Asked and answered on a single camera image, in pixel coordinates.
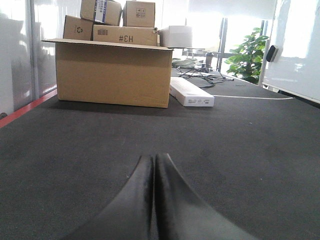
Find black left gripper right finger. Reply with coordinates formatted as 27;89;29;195
154;152;260;240

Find dark grey belt conveyor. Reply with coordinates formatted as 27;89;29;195
0;67;320;240

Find cardboard box with recycling mark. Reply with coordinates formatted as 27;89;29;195
62;14;95;41

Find white cardboard box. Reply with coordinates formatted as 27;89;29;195
158;25;193;49

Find black whiteboard eraser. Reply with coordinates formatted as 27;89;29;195
265;44;279;63

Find cardboard box with blue label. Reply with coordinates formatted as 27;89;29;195
79;0;123;27

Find pale green bag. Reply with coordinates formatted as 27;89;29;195
172;57;196;70

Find large open cardboard box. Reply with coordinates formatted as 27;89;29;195
41;37;175;109

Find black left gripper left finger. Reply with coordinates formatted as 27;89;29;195
62;154;154;240

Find small cardboard box handling marks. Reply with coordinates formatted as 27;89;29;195
122;0;156;28

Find long white carton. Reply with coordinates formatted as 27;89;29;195
169;76;215;108

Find leafy green plant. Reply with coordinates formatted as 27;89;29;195
224;27;270;85

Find whiteboard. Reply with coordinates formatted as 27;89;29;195
258;0;320;105

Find flat cardboard box with barcode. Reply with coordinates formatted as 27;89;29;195
92;24;161;47

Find black cable tangle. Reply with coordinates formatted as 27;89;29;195
174;65;235;89

